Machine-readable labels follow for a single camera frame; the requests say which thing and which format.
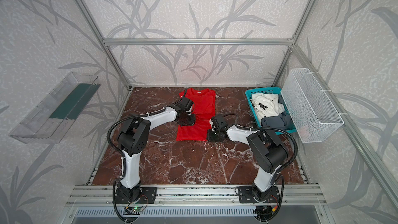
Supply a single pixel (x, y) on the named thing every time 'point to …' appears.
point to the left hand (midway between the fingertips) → (196, 117)
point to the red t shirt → (204, 101)
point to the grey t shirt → (281, 122)
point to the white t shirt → (267, 104)
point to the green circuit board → (132, 210)
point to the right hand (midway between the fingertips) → (207, 133)
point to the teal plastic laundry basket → (269, 90)
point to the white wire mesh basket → (314, 116)
